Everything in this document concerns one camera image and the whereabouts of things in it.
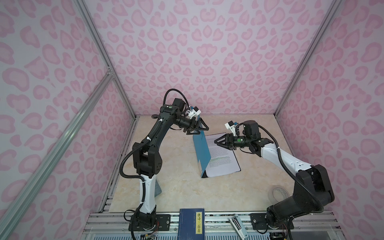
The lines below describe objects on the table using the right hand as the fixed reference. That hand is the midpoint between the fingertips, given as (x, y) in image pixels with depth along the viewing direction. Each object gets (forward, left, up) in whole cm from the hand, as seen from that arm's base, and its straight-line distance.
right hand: (218, 142), depth 77 cm
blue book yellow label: (-33, +13, -21) cm, 41 cm away
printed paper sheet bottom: (+1, -5, -23) cm, 23 cm away
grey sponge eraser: (-18, +32, -20) cm, 42 cm away
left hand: (+8, +7, +2) cm, 11 cm away
